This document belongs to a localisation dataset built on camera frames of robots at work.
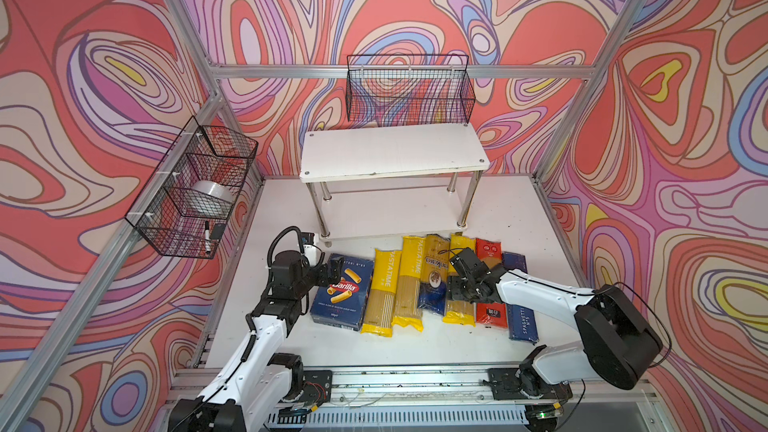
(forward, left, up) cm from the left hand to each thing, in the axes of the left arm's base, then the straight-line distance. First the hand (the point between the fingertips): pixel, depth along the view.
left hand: (330, 255), depth 84 cm
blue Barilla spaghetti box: (-16, -53, -8) cm, 56 cm away
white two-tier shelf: (+10, -18, +20) cm, 29 cm away
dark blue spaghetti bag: (-1, -31, -10) cm, 32 cm away
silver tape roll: (+3, +26, +21) cm, 33 cm away
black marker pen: (-3, +28, +14) cm, 31 cm away
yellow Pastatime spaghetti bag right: (-9, -22, -10) cm, 26 cm away
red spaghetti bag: (+5, -49, -10) cm, 51 cm away
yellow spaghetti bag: (-13, -36, -10) cm, 39 cm away
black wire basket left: (+3, +32, +19) cm, 37 cm away
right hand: (-7, -39, -13) cm, 41 cm away
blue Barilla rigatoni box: (-12, -4, -6) cm, 14 cm away
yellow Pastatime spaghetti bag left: (-14, -14, -9) cm, 22 cm away
